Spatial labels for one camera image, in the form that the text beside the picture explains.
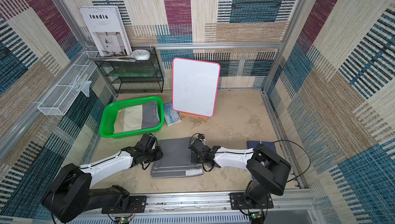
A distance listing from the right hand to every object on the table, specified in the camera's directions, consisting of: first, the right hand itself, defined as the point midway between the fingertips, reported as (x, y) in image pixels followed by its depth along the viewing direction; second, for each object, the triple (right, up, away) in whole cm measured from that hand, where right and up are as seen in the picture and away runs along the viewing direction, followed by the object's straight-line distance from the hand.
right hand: (193, 155), depth 88 cm
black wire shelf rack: (-30, +46, +6) cm, 55 cm away
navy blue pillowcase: (+35, +4, +6) cm, 36 cm away
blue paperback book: (-15, +21, +17) cm, 31 cm away
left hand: (-17, +1, +1) cm, 17 cm away
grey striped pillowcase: (-8, -1, -6) cm, 11 cm away
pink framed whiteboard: (+1, +40, +4) cm, 40 cm away
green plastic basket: (-54, +17, +9) cm, 57 cm away
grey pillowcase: (-28, +21, +13) cm, 38 cm away
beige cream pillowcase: (-42, +19, +12) cm, 47 cm away
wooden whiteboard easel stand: (-7, +22, +12) cm, 26 cm away
